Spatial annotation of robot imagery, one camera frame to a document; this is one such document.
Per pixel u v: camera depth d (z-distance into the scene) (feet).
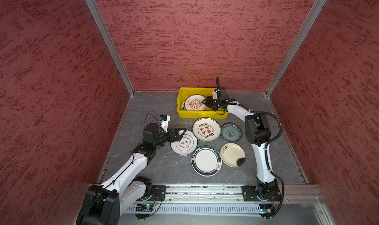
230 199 2.42
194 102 3.60
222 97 2.79
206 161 2.81
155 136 2.12
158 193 2.46
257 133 1.98
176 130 2.33
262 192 2.15
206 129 3.20
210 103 3.09
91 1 2.38
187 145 3.00
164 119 2.39
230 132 3.20
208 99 3.13
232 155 2.88
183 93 3.80
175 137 2.33
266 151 2.02
